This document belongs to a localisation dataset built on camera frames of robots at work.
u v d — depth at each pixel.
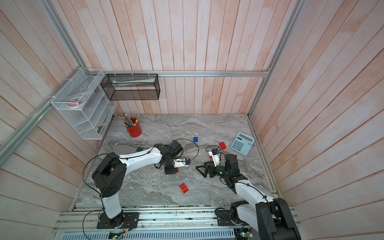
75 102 0.69
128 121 0.99
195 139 1.04
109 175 0.47
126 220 0.73
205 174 0.74
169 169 0.78
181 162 0.80
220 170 0.75
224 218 0.74
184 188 0.83
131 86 1.04
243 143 1.01
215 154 0.76
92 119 0.79
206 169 0.73
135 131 1.02
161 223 0.73
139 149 0.98
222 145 1.01
